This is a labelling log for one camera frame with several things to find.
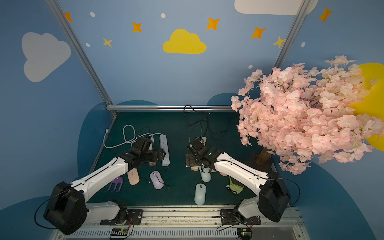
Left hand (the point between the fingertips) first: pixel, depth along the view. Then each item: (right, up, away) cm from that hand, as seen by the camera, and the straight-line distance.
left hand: (159, 152), depth 87 cm
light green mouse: (+28, -13, +1) cm, 31 cm away
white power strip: (0, +2, +13) cm, 13 cm away
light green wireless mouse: (+24, -21, -6) cm, 32 cm away
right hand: (+21, -2, -4) cm, 22 cm away
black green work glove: (+44, -18, -3) cm, 48 cm away
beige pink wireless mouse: (-15, -14, 0) cm, 21 cm away
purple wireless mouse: (-1, -15, -3) cm, 15 cm away
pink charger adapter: (-5, -8, +4) cm, 10 cm away
